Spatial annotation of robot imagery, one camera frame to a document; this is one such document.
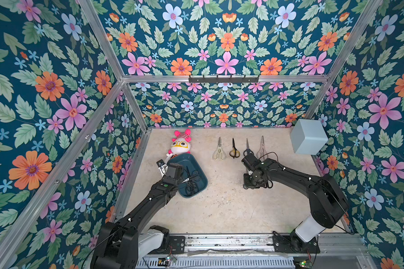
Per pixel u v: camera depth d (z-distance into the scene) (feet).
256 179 2.41
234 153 3.43
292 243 2.14
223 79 3.06
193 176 3.05
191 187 2.94
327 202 1.47
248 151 3.54
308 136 3.22
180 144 3.32
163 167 2.48
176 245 2.41
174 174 2.17
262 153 3.53
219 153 3.43
